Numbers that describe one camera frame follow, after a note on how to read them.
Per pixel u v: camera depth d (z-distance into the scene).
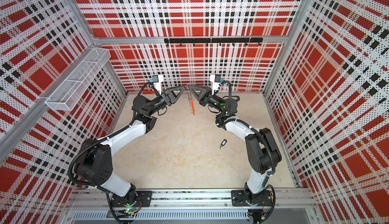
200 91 0.67
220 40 0.89
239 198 0.73
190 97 0.66
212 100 0.66
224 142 0.93
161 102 0.65
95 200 0.75
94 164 0.44
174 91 0.68
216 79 0.63
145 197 0.73
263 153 0.47
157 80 0.64
